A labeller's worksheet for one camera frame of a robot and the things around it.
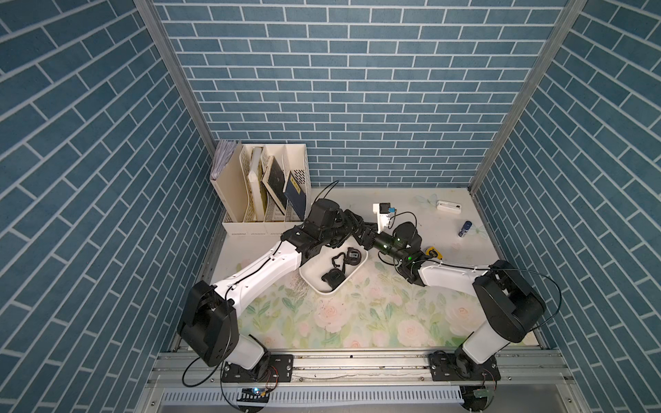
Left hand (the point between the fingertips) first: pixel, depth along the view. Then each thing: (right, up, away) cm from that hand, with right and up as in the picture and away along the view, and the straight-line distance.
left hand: (367, 225), depth 78 cm
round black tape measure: (-4, -13, +16) cm, 21 cm away
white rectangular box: (+39, +6, +34) cm, 52 cm away
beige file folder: (-49, +14, +15) cm, 53 cm away
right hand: (-4, 0, +2) cm, 5 cm away
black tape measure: (-11, -19, +10) cm, 24 cm away
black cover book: (-35, +16, +22) cm, 44 cm away
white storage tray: (-14, -14, +18) cm, 27 cm away
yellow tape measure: (+27, -12, +19) cm, 35 cm away
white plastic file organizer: (-28, +27, +26) cm, 47 cm away
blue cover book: (-27, +10, +25) cm, 38 cm away
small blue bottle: (+41, -2, +21) cm, 46 cm away
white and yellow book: (-37, +16, +11) cm, 42 cm away
